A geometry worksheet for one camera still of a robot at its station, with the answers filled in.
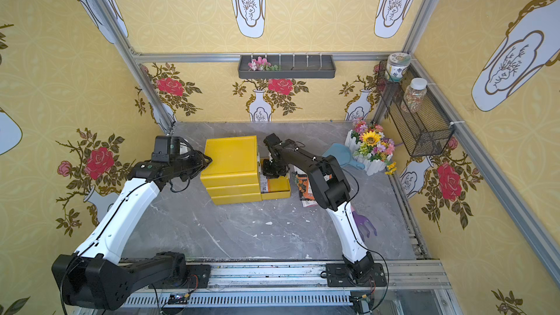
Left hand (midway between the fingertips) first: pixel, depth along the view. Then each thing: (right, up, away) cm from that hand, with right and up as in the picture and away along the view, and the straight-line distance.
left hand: (202, 161), depth 80 cm
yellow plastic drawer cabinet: (+13, -5, -6) cm, 15 cm away
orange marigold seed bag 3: (+41, -18, +9) cm, 45 cm away
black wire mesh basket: (+83, +16, +3) cm, 84 cm away
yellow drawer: (+29, -13, +14) cm, 34 cm away
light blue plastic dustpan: (+59, +1, +26) cm, 65 cm away
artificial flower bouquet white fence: (+64, +6, +5) cm, 64 cm away
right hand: (+25, -6, +20) cm, 33 cm away
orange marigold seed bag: (+22, -11, +15) cm, 29 cm away
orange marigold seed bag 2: (+39, -12, +13) cm, 43 cm away
